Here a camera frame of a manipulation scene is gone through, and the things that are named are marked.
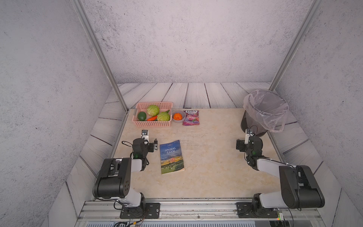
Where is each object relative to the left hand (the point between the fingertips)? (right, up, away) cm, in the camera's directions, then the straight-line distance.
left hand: (150, 138), depth 94 cm
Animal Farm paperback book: (+14, -12, -3) cm, 19 cm away
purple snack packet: (+28, +14, +18) cm, 36 cm away
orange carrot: (-3, +13, +17) cm, 21 cm away
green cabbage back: (-2, +20, +17) cm, 26 cm away
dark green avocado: (-11, +15, +18) cm, 26 cm away
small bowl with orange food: (+18, +15, +13) cm, 27 cm away
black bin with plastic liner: (+79, +19, +6) cm, 81 cm away
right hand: (+63, 0, -2) cm, 63 cm away
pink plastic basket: (-12, +23, +24) cm, 35 cm away
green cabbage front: (+7, +15, +13) cm, 21 cm away
